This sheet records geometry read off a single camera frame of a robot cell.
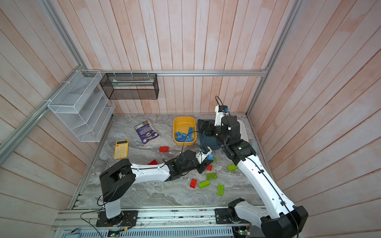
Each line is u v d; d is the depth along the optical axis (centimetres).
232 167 90
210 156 74
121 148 98
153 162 92
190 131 108
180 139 102
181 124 111
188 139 103
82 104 74
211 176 86
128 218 73
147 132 107
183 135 104
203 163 72
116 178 50
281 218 37
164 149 98
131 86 104
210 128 61
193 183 83
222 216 73
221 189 83
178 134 104
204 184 83
